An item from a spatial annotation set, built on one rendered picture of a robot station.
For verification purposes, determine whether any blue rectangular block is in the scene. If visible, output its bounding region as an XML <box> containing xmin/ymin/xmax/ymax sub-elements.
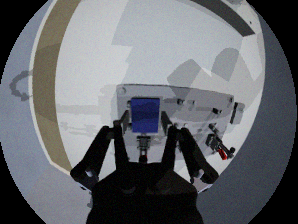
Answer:
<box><xmin>131</xmin><ymin>98</ymin><xmax>160</xmax><ymax>133</ymax></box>

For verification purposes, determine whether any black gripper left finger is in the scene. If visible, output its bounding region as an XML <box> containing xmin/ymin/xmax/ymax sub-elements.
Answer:
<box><xmin>70</xmin><ymin>110</ymin><xmax>136</xmax><ymax>194</ymax></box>

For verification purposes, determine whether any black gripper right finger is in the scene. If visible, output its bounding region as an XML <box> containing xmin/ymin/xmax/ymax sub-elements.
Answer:
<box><xmin>154</xmin><ymin>111</ymin><xmax>219</xmax><ymax>194</ymax></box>

